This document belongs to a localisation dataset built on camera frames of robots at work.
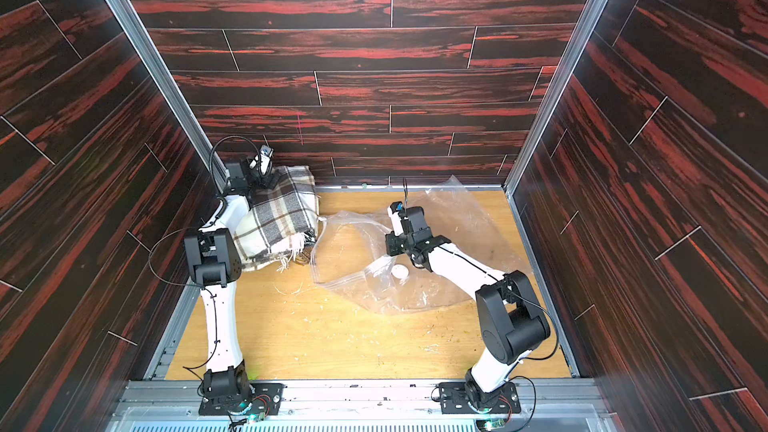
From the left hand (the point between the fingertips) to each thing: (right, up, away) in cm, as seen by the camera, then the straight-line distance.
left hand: (266, 161), depth 107 cm
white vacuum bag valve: (+48, -37, -16) cm, 63 cm away
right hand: (+47, -26, -14) cm, 55 cm away
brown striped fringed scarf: (+16, -33, -8) cm, 38 cm away
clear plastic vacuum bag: (+32, -32, -5) cm, 45 cm away
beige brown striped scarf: (+10, -19, -14) cm, 25 cm away
